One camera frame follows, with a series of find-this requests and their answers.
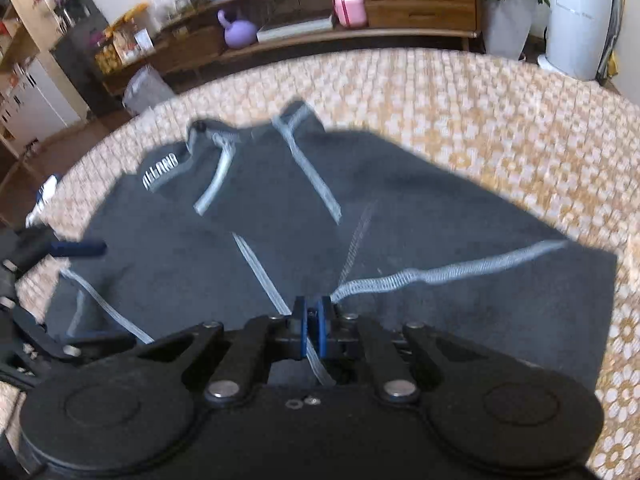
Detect small white card stand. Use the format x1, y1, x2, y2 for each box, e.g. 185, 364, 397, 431
132, 27, 154, 55

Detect purple kettlebell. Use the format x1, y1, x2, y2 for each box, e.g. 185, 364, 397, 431
217, 9, 258, 50

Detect yellow snack bag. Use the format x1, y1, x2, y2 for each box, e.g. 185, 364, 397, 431
107, 2, 151, 28

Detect dark grey shirt grey stitching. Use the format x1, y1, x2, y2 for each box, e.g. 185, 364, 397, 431
45, 100, 618, 391

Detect white cabinets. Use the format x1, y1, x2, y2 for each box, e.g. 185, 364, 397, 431
0, 57, 83, 156

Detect pink plastic container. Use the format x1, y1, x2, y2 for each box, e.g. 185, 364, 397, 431
333, 0, 368, 29

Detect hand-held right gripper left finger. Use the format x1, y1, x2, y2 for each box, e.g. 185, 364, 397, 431
135, 296, 308, 406

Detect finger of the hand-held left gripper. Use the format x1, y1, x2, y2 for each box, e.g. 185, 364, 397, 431
10, 227, 108, 273
10, 305, 137, 361

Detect round table lace tablecloth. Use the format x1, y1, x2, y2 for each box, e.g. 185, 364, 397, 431
0, 47, 640, 480

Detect black cabinet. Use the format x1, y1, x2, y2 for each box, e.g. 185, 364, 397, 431
50, 0, 126, 116

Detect translucent plastic waste bin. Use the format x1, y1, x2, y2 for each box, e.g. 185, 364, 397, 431
122, 65, 176, 116

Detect flat white box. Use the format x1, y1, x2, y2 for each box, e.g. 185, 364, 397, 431
256, 15, 335, 42

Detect wooden media console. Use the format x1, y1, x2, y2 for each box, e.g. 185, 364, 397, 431
100, 0, 483, 96

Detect potted green plant white pot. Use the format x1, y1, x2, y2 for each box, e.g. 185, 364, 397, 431
472, 0, 551, 61

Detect blue white polo shirt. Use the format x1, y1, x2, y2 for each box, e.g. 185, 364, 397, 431
25, 175, 58, 228

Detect wooden shelf unit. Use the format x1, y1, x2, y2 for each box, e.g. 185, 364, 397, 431
0, 0, 56, 188

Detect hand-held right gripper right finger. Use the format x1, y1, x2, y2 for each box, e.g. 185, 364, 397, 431
318, 296, 493, 405

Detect white tower air purifier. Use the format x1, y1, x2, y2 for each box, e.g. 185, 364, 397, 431
537, 0, 623, 81

